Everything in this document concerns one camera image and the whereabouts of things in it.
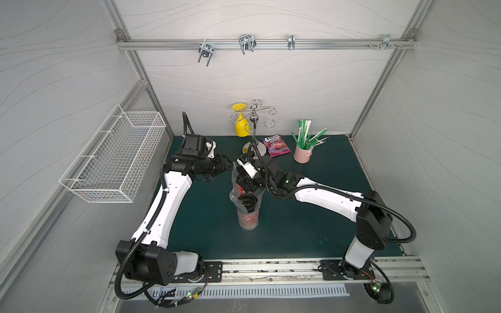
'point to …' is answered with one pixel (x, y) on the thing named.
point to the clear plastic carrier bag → (259, 192)
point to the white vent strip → (249, 291)
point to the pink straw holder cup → (303, 156)
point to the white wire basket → (114, 162)
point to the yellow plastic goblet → (242, 124)
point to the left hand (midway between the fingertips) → (226, 166)
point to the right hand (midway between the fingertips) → (242, 172)
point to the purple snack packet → (276, 146)
